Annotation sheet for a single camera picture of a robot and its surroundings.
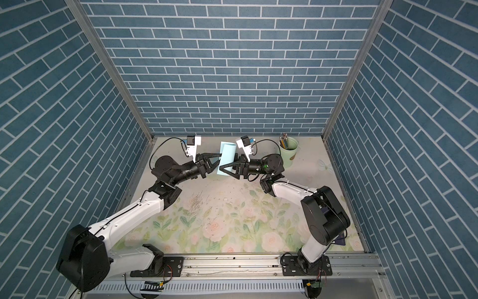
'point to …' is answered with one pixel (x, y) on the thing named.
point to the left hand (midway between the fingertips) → (229, 160)
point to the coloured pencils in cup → (284, 141)
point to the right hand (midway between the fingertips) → (224, 170)
